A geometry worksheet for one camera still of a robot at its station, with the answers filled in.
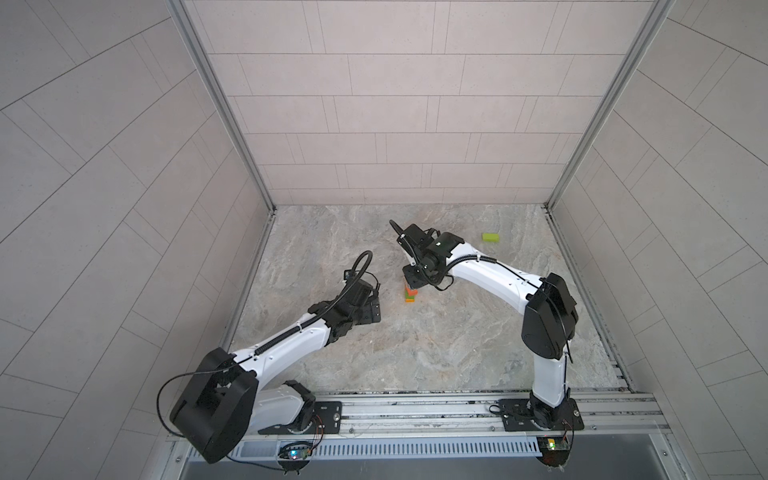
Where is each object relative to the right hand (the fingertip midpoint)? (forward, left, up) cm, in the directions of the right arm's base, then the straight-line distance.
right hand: (411, 281), depth 86 cm
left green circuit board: (-38, +29, -6) cm, 49 cm away
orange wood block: (-2, 0, -8) cm, 8 cm away
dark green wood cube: (-1, +1, -7) cm, 7 cm away
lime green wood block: (+20, -30, -8) cm, 37 cm away
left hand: (-4, +12, -5) cm, 13 cm away
